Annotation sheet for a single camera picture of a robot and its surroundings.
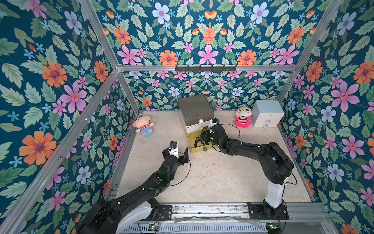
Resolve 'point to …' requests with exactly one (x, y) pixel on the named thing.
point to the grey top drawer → (196, 108)
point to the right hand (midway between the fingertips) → (202, 131)
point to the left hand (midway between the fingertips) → (181, 147)
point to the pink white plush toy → (243, 117)
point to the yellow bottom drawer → (192, 137)
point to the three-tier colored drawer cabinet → (200, 127)
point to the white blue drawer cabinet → (267, 113)
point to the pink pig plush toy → (142, 123)
